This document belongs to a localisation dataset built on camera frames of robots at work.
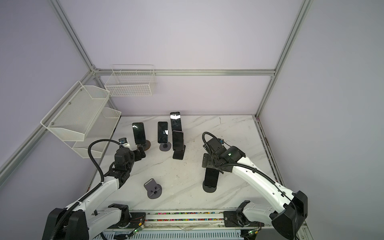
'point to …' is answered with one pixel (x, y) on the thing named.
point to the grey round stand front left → (154, 190)
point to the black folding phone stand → (178, 154)
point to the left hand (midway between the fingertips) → (134, 149)
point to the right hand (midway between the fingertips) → (210, 163)
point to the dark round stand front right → (208, 188)
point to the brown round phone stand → (145, 147)
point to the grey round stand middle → (165, 147)
